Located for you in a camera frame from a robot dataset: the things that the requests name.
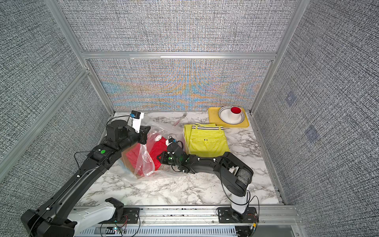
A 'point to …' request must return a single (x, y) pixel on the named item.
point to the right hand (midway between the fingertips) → (155, 154)
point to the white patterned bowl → (223, 114)
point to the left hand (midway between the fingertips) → (152, 125)
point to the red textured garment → (141, 159)
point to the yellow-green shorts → (205, 140)
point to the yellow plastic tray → (213, 118)
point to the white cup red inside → (235, 113)
